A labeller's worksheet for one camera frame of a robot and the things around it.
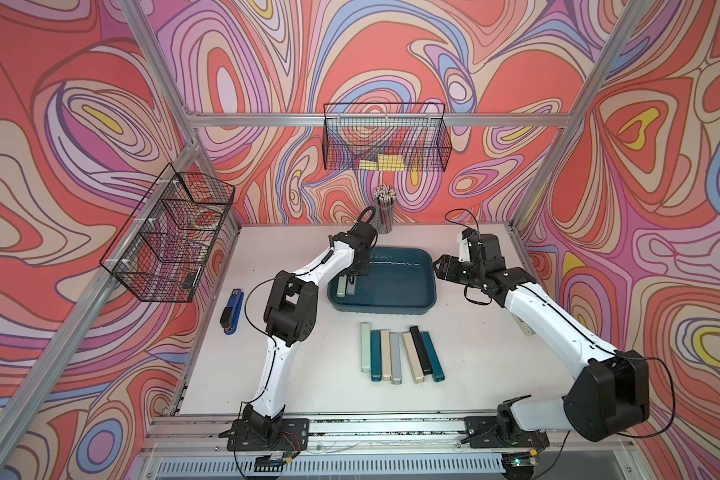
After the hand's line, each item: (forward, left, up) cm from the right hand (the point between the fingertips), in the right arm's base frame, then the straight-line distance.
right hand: (443, 273), depth 84 cm
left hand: (+11, +24, -12) cm, 29 cm away
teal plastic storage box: (+8, +10, -15) cm, 20 cm away
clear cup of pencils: (+32, +14, 0) cm, 35 cm away
